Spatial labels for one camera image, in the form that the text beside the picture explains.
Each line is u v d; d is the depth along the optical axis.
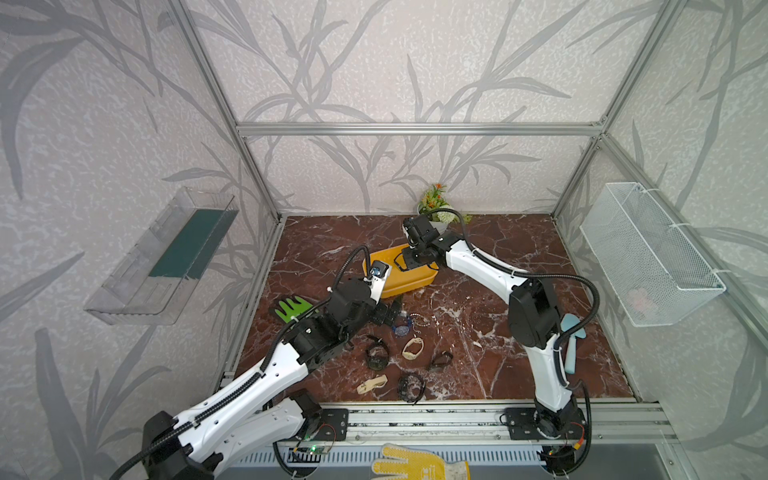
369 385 0.78
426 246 0.70
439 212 1.01
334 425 0.73
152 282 0.64
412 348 0.86
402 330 0.87
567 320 0.94
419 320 0.91
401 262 0.86
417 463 0.68
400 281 0.96
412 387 0.80
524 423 0.74
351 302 0.52
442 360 0.85
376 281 0.62
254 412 0.45
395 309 0.65
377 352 0.86
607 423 0.76
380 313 0.64
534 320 0.53
